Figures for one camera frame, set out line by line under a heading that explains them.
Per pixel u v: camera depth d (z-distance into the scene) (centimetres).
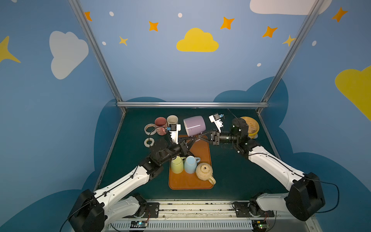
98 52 85
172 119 105
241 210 75
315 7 70
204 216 74
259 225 71
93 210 39
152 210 74
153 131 104
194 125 64
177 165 80
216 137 64
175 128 64
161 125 98
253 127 104
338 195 41
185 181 85
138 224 70
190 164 81
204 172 79
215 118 66
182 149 62
